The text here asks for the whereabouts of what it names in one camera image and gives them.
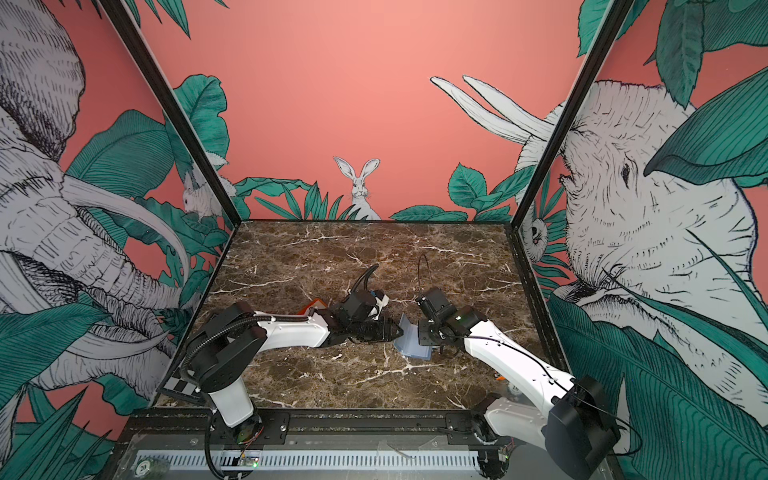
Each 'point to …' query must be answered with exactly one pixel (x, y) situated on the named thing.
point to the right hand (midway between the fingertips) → (423, 330)
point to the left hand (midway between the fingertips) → (402, 331)
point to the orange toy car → (500, 378)
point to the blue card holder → (408, 343)
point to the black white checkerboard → (177, 384)
